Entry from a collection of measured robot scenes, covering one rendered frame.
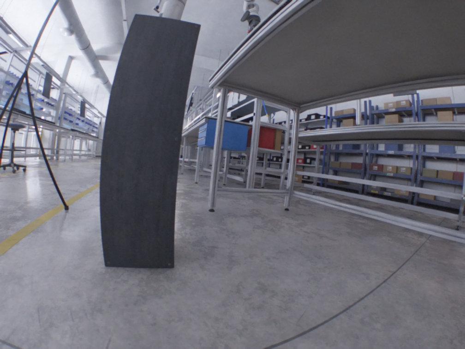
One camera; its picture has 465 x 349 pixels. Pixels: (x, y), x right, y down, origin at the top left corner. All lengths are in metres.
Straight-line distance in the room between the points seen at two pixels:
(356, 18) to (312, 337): 1.02
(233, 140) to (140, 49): 2.09
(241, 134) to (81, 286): 2.44
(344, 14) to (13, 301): 1.35
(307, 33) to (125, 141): 0.84
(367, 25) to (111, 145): 1.01
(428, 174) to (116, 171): 4.28
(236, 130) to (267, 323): 2.37
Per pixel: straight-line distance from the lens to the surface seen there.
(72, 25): 5.40
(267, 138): 2.88
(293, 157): 1.76
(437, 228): 1.19
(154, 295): 0.58
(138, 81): 0.64
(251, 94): 1.59
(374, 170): 4.59
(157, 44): 0.70
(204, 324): 0.50
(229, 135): 2.58
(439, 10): 0.92
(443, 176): 4.20
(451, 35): 1.05
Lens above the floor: 0.37
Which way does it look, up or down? 3 degrees down
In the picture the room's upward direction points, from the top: 6 degrees clockwise
